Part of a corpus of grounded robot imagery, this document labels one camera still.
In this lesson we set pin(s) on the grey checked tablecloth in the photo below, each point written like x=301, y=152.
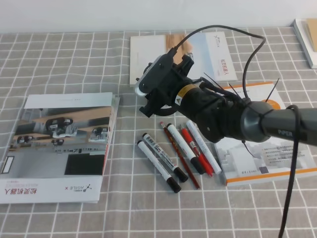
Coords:
x=135, y=201

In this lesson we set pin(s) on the white marker with label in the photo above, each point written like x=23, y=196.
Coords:
x=164, y=156

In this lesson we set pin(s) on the white marker black cap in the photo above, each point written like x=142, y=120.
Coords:
x=186, y=149

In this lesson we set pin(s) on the stack of robot brochures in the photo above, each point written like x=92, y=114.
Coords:
x=59, y=149

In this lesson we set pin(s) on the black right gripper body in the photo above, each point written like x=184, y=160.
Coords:
x=214, y=110

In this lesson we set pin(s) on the white marker lower left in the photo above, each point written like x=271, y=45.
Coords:
x=164, y=173

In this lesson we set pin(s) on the white book at edge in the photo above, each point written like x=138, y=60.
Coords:
x=302, y=37

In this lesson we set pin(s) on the red gel pen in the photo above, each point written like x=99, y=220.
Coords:
x=189, y=139

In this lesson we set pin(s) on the dark red pencil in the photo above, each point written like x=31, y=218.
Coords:
x=186, y=167

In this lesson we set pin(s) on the white orange ROS book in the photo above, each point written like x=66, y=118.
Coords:
x=272, y=159

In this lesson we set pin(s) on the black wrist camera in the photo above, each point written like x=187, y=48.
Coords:
x=154, y=75

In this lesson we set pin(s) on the brown notebook at edge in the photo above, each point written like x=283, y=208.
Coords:
x=310, y=26

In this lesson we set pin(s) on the white brochure with car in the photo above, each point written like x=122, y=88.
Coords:
x=209, y=51

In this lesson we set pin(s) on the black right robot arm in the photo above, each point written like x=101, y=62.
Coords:
x=258, y=121

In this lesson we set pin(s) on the white pen right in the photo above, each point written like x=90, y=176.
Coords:
x=204, y=148

